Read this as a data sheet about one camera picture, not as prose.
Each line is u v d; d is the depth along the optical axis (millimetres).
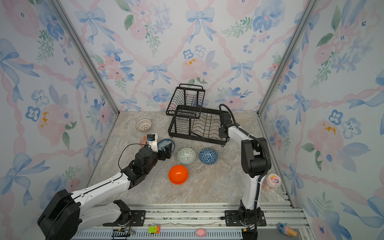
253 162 533
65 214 401
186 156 950
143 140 994
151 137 689
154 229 689
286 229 689
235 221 732
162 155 724
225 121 804
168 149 734
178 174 854
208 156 950
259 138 556
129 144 1030
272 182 752
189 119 863
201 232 690
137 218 745
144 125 1097
